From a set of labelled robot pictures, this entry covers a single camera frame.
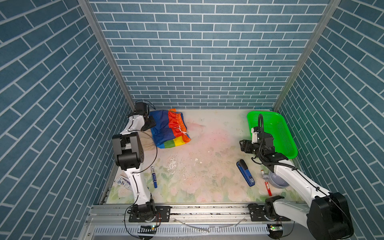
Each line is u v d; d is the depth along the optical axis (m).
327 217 0.40
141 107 0.82
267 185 0.83
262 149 0.64
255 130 0.75
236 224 0.71
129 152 0.55
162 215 0.73
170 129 0.99
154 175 0.86
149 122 0.90
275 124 1.09
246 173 0.85
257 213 0.74
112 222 0.74
